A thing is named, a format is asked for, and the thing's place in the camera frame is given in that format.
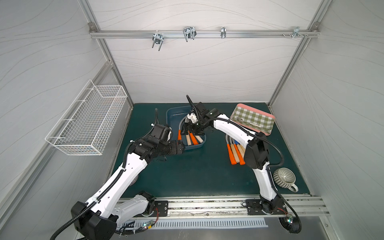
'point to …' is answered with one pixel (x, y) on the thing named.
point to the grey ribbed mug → (286, 178)
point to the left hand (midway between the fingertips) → (177, 148)
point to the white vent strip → (194, 223)
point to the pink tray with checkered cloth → (253, 118)
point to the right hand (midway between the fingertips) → (186, 133)
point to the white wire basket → (84, 127)
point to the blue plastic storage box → (174, 115)
